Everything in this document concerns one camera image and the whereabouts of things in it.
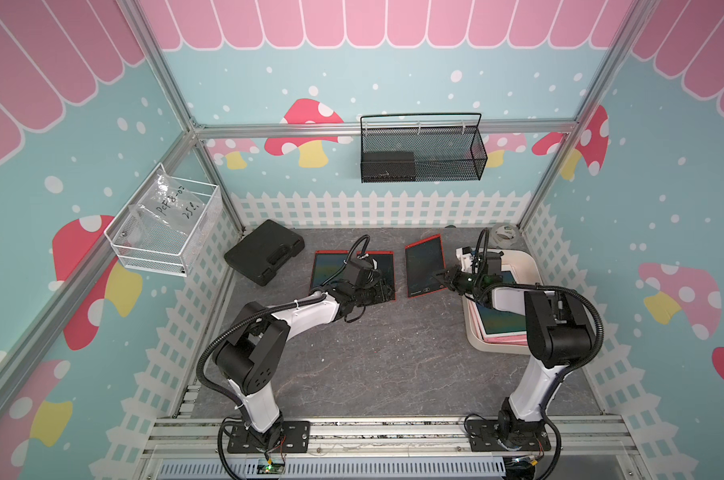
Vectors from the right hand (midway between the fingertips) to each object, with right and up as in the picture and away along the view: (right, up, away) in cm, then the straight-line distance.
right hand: (432, 272), depth 96 cm
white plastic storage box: (+35, 0, +8) cm, 36 cm away
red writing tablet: (-1, +4, +10) cm, 11 cm away
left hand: (-14, -6, -6) cm, 17 cm away
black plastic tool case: (-58, +9, +12) cm, 60 cm away
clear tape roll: (+32, +13, +20) cm, 40 cm away
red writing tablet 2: (-15, +3, +14) cm, 21 cm away
